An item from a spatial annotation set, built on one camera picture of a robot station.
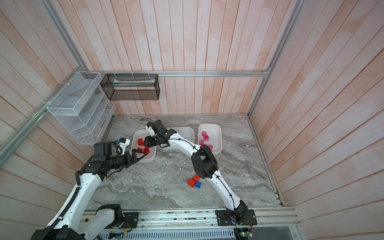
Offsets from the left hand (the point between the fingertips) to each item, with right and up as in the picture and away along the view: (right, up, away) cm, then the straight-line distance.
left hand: (142, 159), depth 76 cm
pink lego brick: (+35, +13, +31) cm, 49 cm away
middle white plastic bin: (+23, +13, +31) cm, 40 cm away
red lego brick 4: (+25, -15, +9) cm, 31 cm away
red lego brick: (-10, +7, +25) cm, 28 cm away
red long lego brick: (-9, +2, +22) cm, 24 cm away
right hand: (-3, +7, +17) cm, 19 cm away
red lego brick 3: (+29, -13, +10) cm, 33 cm away
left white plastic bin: (-11, +6, +25) cm, 28 cm away
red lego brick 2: (-4, +2, +21) cm, 21 cm away
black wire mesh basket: (-17, +46, +28) cm, 56 cm away
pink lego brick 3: (+33, +6, +27) cm, 43 cm away
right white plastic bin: (+41, +11, +31) cm, 52 cm away
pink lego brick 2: (+36, +10, +28) cm, 47 cm away
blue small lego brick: (+30, -16, +8) cm, 35 cm away
